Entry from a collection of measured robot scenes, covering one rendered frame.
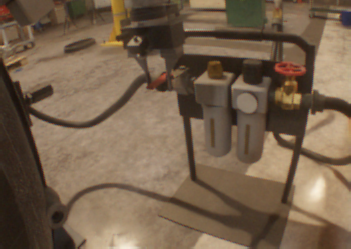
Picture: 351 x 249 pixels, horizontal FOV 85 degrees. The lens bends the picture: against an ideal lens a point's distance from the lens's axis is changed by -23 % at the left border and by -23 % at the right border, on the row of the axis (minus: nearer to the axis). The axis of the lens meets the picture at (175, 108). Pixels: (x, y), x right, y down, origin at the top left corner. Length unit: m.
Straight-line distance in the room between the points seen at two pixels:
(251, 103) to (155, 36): 0.24
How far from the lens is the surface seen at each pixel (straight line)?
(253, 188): 0.90
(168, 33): 0.45
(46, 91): 0.40
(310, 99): 0.54
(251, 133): 0.58
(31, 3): 0.29
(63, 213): 0.33
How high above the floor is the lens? 0.68
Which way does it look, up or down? 28 degrees down
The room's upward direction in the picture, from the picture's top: 8 degrees counter-clockwise
